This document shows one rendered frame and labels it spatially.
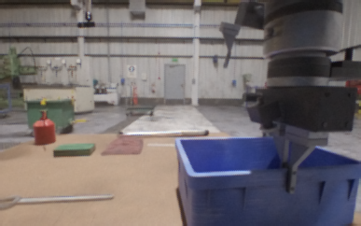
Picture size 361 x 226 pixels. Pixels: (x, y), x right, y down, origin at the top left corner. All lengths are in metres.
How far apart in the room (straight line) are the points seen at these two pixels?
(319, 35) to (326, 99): 0.08
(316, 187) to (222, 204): 0.15
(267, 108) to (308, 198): 0.17
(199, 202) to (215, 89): 10.13
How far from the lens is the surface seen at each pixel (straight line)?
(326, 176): 0.36
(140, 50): 10.58
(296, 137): 0.28
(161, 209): 0.41
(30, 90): 6.93
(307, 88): 0.25
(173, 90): 10.07
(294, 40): 0.26
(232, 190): 0.29
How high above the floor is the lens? 0.70
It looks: 7 degrees down
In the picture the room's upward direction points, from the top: 1 degrees clockwise
